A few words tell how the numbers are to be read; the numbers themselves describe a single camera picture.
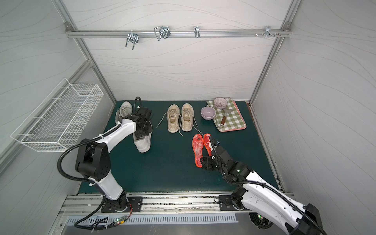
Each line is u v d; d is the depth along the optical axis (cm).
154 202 75
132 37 78
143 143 86
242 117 110
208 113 110
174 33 80
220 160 57
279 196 45
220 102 118
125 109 104
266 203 57
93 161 47
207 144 95
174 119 104
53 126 66
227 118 110
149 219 70
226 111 112
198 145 94
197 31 78
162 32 77
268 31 77
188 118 104
